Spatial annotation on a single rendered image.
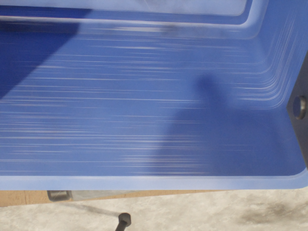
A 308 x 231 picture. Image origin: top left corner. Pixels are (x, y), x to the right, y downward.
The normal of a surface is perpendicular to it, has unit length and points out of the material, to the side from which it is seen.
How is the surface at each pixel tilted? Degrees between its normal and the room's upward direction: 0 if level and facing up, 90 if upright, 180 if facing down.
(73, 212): 0
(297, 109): 90
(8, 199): 0
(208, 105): 90
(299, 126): 90
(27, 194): 0
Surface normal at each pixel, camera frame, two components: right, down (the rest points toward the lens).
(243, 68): 0.13, -0.70
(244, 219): 0.11, 0.71
